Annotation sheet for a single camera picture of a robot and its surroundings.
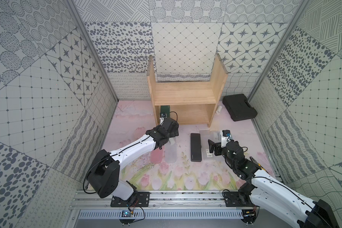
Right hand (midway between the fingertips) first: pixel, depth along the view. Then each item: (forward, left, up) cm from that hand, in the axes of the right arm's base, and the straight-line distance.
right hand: (216, 140), depth 82 cm
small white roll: (+34, -9, -8) cm, 36 cm away
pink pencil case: (-4, +37, -13) cm, 39 cm away
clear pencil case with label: (+11, +4, -12) cm, 17 cm away
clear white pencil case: (0, +28, -14) cm, 31 cm away
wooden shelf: (+17, +16, +14) cm, 28 cm away
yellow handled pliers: (-6, -24, -13) cm, 28 cm away
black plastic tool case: (+35, -25, -9) cm, 44 cm away
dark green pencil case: (+29, +33, -4) cm, 44 cm away
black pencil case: (0, +11, -10) cm, 15 cm away
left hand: (+8, +28, +4) cm, 30 cm away
